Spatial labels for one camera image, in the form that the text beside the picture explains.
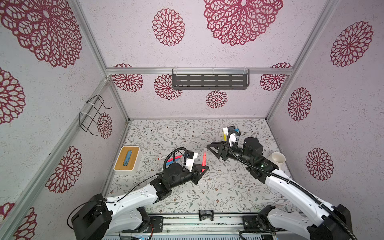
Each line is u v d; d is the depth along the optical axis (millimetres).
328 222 392
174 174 562
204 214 754
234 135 626
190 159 650
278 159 936
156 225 736
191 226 744
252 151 551
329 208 404
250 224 739
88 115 744
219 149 624
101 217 404
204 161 1001
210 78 965
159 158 971
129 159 923
